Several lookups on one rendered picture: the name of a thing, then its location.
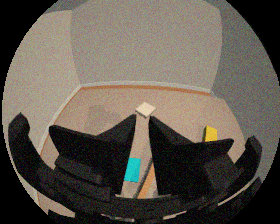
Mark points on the yellow block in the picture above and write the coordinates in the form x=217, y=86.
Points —
x=209, y=134

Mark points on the tan curved bar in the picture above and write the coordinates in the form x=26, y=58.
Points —
x=148, y=180

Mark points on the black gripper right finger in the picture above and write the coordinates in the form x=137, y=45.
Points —
x=174, y=155

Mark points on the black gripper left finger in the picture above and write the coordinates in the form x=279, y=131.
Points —
x=110, y=150

